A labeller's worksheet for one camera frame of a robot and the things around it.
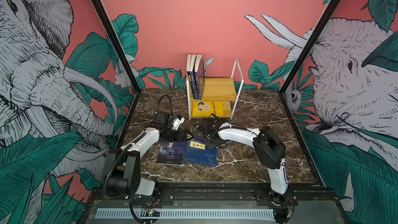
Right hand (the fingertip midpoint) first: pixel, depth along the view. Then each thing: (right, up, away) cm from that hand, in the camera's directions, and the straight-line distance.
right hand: (210, 142), depth 91 cm
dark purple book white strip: (-23, -5, -3) cm, 23 cm away
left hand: (-13, +6, -6) cm, 15 cm away
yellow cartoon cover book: (-3, +20, +13) cm, 24 cm away
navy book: (-2, -4, -3) cm, 5 cm away
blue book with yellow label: (-12, -7, -4) cm, 14 cm away
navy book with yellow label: (-11, +1, -2) cm, 11 cm away
